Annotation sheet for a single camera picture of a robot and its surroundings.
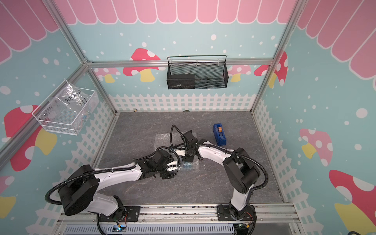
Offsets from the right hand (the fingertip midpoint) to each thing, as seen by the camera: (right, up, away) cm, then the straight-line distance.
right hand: (184, 152), depth 91 cm
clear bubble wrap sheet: (-6, +10, -15) cm, 19 cm away
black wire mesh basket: (+9, +49, +2) cm, 50 cm away
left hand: (-7, -7, -4) cm, 11 cm away
